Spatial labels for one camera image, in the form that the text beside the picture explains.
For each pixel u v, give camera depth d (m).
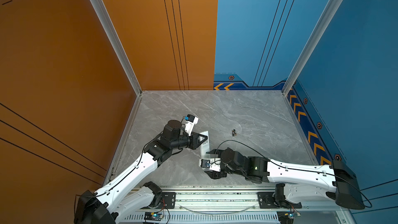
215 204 0.73
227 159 0.53
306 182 0.44
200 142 0.70
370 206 0.40
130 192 0.46
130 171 0.47
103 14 0.79
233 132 0.97
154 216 0.71
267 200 0.72
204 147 0.71
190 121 0.67
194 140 0.64
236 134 0.97
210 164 0.57
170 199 0.74
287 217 0.71
